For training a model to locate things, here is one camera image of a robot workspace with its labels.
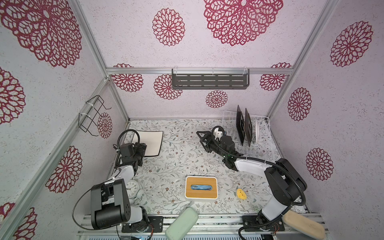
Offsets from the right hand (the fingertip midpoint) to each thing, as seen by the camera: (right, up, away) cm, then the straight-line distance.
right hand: (197, 134), depth 82 cm
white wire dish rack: (+46, -8, +24) cm, 52 cm away
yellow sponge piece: (+24, -33, -1) cm, 40 cm away
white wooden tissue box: (+2, -30, +1) cm, 30 cm away
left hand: (-32, -10, +10) cm, 36 cm away
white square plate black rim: (-33, -4, +31) cm, 45 cm away
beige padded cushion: (+50, -43, -11) cm, 67 cm away
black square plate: (+32, +5, +10) cm, 33 cm away
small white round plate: (+39, +2, +14) cm, 42 cm away
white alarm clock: (-34, -31, -3) cm, 46 cm away
